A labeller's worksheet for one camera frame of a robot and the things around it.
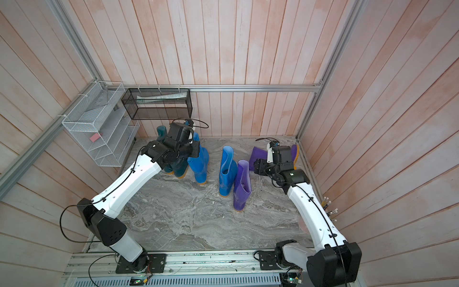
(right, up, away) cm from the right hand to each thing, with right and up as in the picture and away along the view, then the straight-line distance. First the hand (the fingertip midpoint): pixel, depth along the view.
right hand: (260, 162), depth 80 cm
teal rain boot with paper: (-48, +14, +8) cm, 51 cm away
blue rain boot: (-15, -4, -9) cm, 18 cm away
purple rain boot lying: (+5, +4, +28) cm, 29 cm away
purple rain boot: (-9, -8, -11) cm, 17 cm away
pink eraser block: (-77, +12, +2) cm, 78 cm away
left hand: (-29, +7, -3) cm, 30 cm away
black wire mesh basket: (-56, +34, +24) cm, 70 cm away
